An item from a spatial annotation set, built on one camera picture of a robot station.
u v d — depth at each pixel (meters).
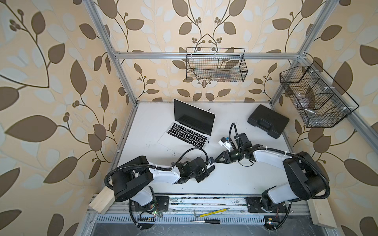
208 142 0.97
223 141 0.82
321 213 0.69
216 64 0.96
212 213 0.72
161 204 0.74
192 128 1.04
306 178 0.44
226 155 0.77
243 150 0.72
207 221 0.70
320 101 0.73
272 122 1.02
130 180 0.44
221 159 0.82
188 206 0.74
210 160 0.74
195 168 0.66
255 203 0.74
